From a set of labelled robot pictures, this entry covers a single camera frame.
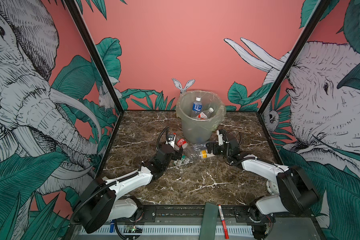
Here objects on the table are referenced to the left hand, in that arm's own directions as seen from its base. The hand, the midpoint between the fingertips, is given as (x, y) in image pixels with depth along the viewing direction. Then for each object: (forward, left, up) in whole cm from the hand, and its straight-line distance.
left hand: (174, 142), depth 84 cm
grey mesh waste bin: (+13, -14, -12) cm, 22 cm away
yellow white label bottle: (-3, -18, -10) cm, 21 cm away
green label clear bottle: (-6, -5, -13) cm, 15 cm away
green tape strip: (-40, -16, -13) cm, 45 cm away
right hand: (+2, -22, -4) cm, 22 cm away
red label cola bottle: (+5, -4, -10) cm, 12 cm away
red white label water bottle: (+19, -20, +1) cm, 28 cm away
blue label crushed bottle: (+23, -15, +4) cm, 28 cm away
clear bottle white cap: (+3, -16, -12) cm, 20 cm away
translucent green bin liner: (+24, -7, +3) cm, 25 cm away
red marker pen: (-41, -24, -14) cm, 49 cm away
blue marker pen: (-38, +30, -13) cm, 50 cm away
